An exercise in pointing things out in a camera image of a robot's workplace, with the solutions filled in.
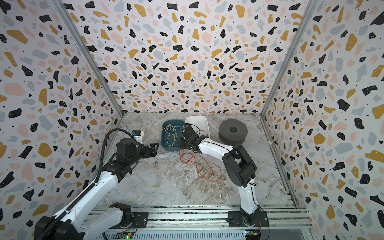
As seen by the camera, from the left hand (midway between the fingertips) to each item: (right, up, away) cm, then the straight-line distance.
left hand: (151, 142), depth 80 cm
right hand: (+12, 0, +12) cm, 16 cm away
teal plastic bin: (+10, +11, +30) cm, 33 cm away
